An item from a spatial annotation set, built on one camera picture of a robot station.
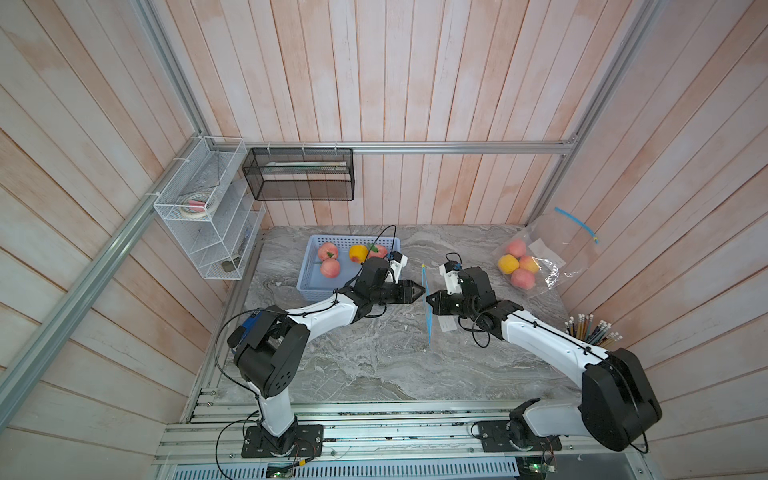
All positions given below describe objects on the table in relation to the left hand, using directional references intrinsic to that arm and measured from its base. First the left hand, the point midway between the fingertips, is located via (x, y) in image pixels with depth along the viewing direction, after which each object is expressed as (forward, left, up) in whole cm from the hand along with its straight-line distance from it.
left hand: (420, 294), depth 85 cm
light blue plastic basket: (+13, +36, -14) cm, 40 cm away
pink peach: (+24, +31, -8) cm, 40 cm away
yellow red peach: (+18, -33, -8) cm, 39 cm away
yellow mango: (+23, +20, -9) cm, 32 cm away
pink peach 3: (+10, -36, -6) cm, 38 cm away
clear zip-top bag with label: (-5, -8, -14) cm, 17 cm away
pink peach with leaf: (+17, +29, -9) cm, 35 cm away
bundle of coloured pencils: (-10, -43, -1) cm, 44 cm away
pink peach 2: (+23, +12, -7) cm, 27 cm away
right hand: (0, -2, -1) cm, 2 cm away
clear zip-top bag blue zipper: (+21, -47, -6) cm, 52 cm away
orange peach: (+16, -39, -5) cm, 42 cm away
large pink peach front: (+25, -38, -7) cm, 46 cm away
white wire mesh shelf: (+6, +54, +15) cm, 56 cm away
